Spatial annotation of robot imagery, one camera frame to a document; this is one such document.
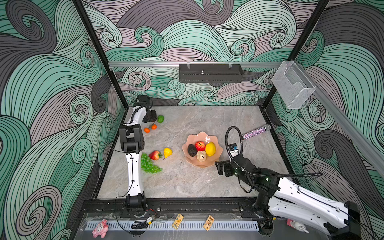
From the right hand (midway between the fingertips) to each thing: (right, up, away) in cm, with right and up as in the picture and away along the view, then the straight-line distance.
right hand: (222, 161), depth 75 cm
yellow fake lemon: (-4, +4, +14) cm, 15 cm away
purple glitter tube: (+38, +16, +28) cm, 50 cm away
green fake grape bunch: (-42, -5, +11) cm, 44 cm away
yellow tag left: (-23, -27, -6) cm, 35 cm away
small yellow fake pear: (-30, +1, +16) cm, 34 cm away
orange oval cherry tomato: (-47, +14, +28) cm, 57 cm away
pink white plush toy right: (+29, -24, -13) cm, 40 cm away
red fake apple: (-10, +5, +15) cm, 19 cm away
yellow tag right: (-8, -27, -7) cm, 29 cm away
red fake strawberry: (-38, 0, +13) cm, 40 cm away
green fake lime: (-38, +22, +32) cm, 55 cm away
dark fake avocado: (-15, +3, +13) cm, 20 cm away
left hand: (-44, +24, +32) cm, 59 cm away
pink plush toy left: (-57, -28, -9) cm, 64 cm away
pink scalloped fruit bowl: (-4, -3, +12) cm, 14 cm away
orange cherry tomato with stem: (-43, +16, +31) cm, 55 cm away
